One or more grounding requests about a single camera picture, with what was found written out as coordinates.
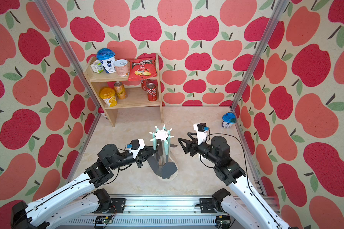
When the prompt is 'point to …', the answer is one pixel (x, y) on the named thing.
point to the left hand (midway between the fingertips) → (156, 152)
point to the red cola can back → (144, 84)
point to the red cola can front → (151, 92)
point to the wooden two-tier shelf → (136, 97)
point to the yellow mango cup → (108, 95)
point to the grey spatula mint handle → (169, 168)
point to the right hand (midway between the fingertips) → (184, 139)
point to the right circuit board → (223, 221)
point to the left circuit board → (103, 220)
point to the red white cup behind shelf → (100, 110)
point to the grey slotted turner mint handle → (153, 160)
